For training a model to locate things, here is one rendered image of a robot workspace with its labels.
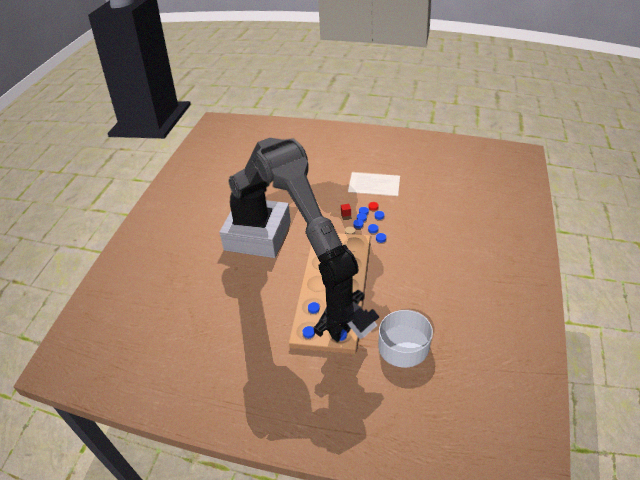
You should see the white sheet of paper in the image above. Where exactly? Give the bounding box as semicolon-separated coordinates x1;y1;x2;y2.
348;172;400;196

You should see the tan tray with round pockets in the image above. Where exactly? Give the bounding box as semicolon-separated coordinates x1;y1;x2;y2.
289;233;370;354

